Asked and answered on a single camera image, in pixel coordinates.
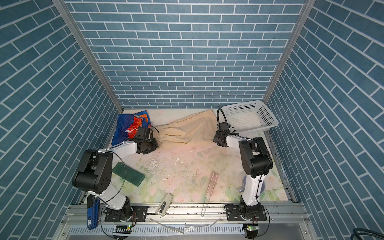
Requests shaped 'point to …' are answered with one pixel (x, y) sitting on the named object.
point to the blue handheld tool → (92, 208)
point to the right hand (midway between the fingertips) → (217, 137)
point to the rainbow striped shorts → (127, 125)
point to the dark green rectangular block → (132, 175)
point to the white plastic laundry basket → (248, 116)
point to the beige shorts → (200, 128)
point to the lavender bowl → (242, 189)
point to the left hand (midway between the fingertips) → (158, 145)
